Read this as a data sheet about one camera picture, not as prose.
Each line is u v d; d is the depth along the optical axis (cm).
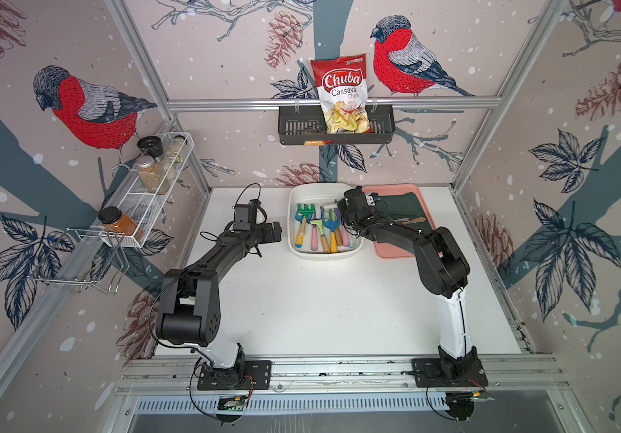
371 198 92
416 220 108
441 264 55
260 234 81
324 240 100
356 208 79
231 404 71
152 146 73
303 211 111
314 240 101
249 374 73
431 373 73
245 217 73
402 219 108
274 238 86
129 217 63
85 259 58
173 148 86
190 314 45
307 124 95
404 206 117
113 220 59
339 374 75
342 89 82
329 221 105
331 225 104
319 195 115
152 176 71
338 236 101
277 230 86
